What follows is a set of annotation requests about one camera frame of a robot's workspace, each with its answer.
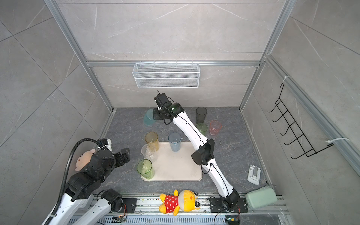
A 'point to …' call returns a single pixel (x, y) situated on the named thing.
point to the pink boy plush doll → (84, 160)
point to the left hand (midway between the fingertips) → (123, 150)
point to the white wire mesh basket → (166, 75)
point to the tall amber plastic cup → (152, 138)
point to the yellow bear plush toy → (187, 201)
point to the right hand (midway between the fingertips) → (157, 114)
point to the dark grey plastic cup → (201, 112)
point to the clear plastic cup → (148, 152)
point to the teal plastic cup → (148, 119)
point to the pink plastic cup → (214, 127)
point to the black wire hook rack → (308, 149)
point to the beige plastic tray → (172, 166)
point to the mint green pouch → (260, 197)
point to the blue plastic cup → (175, 139)
